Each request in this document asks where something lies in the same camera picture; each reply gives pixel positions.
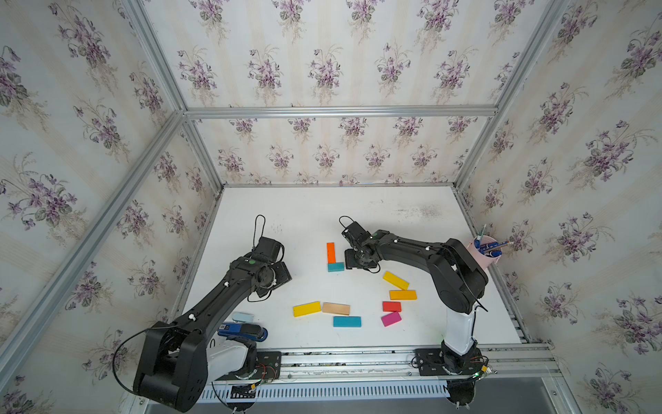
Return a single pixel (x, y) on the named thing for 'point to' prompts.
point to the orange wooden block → (331, 257)
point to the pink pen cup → (482, 260)
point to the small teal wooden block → (338, 266)
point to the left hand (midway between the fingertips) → (284, 281)
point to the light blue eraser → (243, 316)
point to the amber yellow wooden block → (402, 295)
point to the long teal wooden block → (346, 321)
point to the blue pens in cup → (491, 249)
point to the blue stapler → (246, 330)
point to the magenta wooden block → (390, 318)
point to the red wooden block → (391, 306)
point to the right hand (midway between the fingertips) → (357, 263)
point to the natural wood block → (328, 307)
